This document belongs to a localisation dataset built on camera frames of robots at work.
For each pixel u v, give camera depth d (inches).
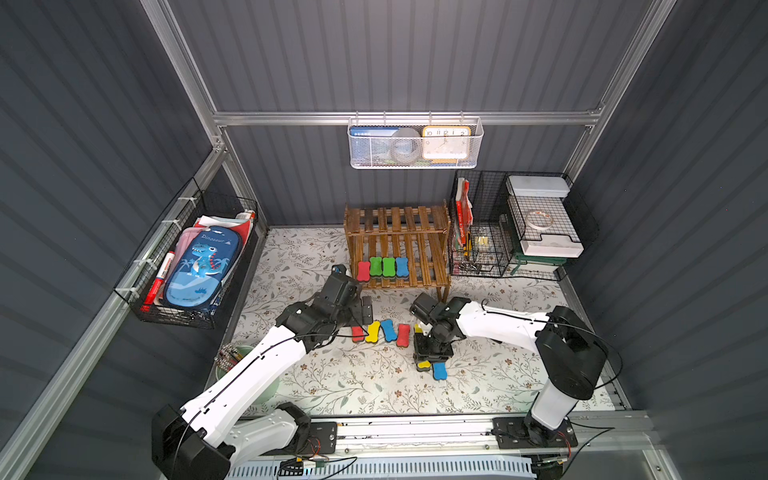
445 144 34.9
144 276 24.4
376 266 34.7
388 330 36.5
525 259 38.8
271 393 31.8
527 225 36.9
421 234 38.8
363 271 34.1
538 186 40.1
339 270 27.3
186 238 28.3
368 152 33.4
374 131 34.1
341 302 22.8
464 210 45.4
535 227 36.2
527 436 26.6
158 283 25.4
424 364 31.7
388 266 34.5
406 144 34.4
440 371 32.7
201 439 15.0
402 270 34.3
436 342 28.6
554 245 35.9
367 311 27.2
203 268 25.3
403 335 35.8
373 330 35.8
